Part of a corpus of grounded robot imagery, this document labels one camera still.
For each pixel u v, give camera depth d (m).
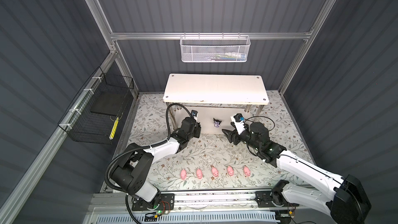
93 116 0.72
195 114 0.79
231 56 0.91
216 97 0.72
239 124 0.66
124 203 0.69
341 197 0.39
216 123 0.89
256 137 0.59
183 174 0.81
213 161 0.87
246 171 0.82
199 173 0.81
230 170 0.81
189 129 0.70
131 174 0.44
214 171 0.82
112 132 0.67
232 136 0.68
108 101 0.74
